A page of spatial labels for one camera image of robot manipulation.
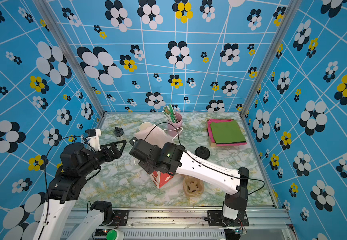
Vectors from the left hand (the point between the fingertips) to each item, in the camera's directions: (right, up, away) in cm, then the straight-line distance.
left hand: (120, 142), depth 65 cm
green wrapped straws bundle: (+21, +15, +26) cm, 37 cm away
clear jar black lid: (-13, +3, +31) cm, 34 cm away
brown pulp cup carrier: (+34, -25, +14) cm, 45 cm away
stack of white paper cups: (+4, +7, +26) cm, 28 cm away
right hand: (+12, -7, +1) cm, 14 cm away
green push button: (-1, -39, -3) cm, 39 cm away
